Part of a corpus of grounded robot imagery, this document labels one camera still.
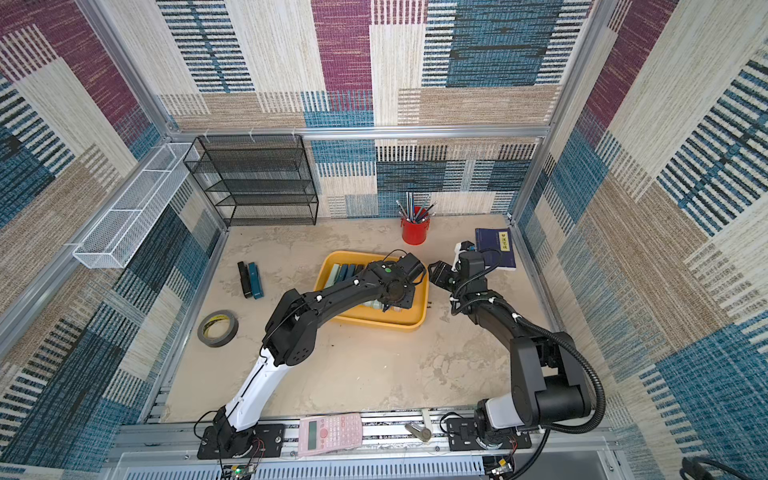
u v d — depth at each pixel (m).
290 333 0.57
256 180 1.11
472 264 0.69
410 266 0.77
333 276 1.00
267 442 0.73
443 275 0.81
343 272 1.02
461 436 0.73
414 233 1.12
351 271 1.02
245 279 1.01
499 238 1.12
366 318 0.87
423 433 0.73
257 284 0.99
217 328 0.93
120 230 0.73
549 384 0.43
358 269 1.02
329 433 0.73
